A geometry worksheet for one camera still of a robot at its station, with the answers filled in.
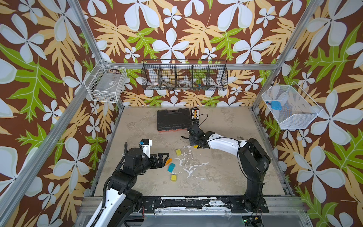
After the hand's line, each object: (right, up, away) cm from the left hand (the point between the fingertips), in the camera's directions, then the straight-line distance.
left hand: (162, 153), depth 73 cm
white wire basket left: (-38, +41, +14) cm, 58 cm away
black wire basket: (+13, +50, +25) cm, 57 cm away
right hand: (+18, +6, +22) cm, 28 cm away
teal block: (+4, -12, +13) cm, 18 cm away
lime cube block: (+8, -3, +18) cm, 20 cm away
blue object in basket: (+69, +27, +13) cm, 75 cm away
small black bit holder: (+22, +23, +41) cm, 52 cm away
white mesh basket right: (+75, +25, +9) cm, 80 cm away
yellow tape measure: (+12, +5, +27) cm, 30 cm away
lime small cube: (+6, -16, +9) cm, 19 cm away
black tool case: (+4, +18, +41) cm, 45 cm away
